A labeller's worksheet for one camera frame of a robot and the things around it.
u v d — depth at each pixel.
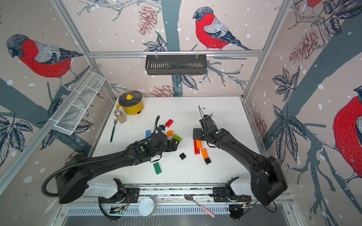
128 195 0.73
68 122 0.80
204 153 0.88
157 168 0.81
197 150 0.90
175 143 0.75
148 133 0.98
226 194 0.73
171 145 0.73
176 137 0.95
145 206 0.66
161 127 0.75
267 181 0.41
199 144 0.90
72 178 0.41
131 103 1.03
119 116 1.00
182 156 0.86
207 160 0.84
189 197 0.74
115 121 1.06
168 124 1.03
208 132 0.65
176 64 1.07
